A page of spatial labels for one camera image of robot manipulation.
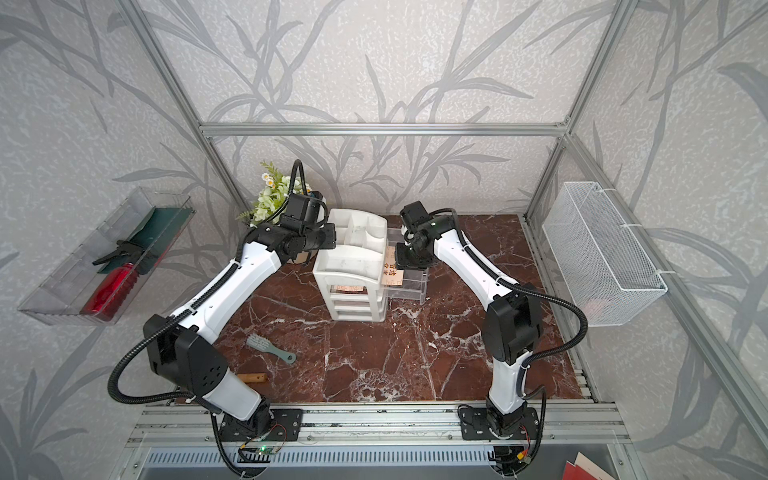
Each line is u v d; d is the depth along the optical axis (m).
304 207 0.61
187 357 0.42
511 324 0.47
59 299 0.58
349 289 0.91
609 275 0.61
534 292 0.47
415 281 0.88
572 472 0.67
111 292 0.58
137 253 0.65
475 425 0.73
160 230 0.68
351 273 0.76
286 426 0.73
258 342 0.87
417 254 0.72
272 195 0.85
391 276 0.87
